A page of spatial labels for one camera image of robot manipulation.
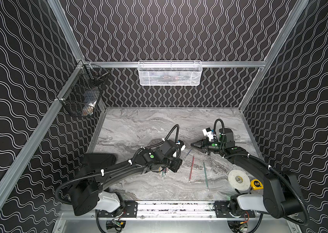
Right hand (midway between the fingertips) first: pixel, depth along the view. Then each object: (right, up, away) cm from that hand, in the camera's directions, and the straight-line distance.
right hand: (192, 145), depth 81 cm
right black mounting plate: (+14, -32, -8) cm, 36 cm away
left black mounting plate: (-33, -32, -8) cm, 46 cm away
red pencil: (+2, -13, +9) cm, 16 cm away
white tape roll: (+28, -21, +3) cm, 35 cm away
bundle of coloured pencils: (-16, -14, -4) cm, 21 cm away
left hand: (-6, -8, -6) cm, 12 cm away
